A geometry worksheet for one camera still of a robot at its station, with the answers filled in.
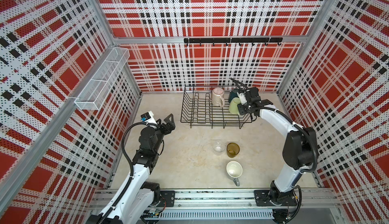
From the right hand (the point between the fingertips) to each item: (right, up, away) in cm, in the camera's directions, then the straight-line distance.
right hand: (243, 107), depth 92 cm
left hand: (-43, -6, -14) cm, 46 cm away
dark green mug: (-3, +9, +12) cm, 15 cm away
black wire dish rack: (-21, +2, +15) cm, 26 cm away
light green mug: (-5, +1, +6) cm, 8 cm away
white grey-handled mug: (-7, -35, -9) cm, 37 cm away
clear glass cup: (-15, -25, -1) cm, 29 cm away
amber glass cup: (-7, -25, -4) cm, 26 cm away
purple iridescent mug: (-14, +6, +13) cm, 20 cm away
